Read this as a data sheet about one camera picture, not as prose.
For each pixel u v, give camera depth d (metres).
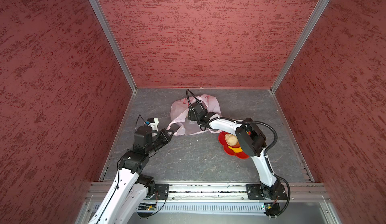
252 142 0.55
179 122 0.81
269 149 0.54
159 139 0.65
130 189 0.50
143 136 0.53
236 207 0.71
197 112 0.76
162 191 0.74
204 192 0.76
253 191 0.74
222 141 0.89
